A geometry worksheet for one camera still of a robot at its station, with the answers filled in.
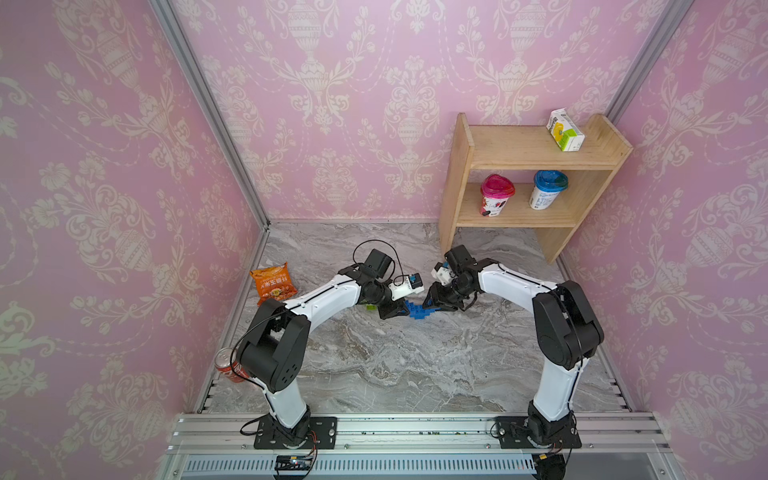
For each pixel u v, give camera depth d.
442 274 0.90
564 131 0.78
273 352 0.47
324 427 0.76
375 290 0.76
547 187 0.89
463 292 0.80
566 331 0.50
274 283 0.99
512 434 0.73
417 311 0.91
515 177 0.92
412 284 0.77
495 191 0.85
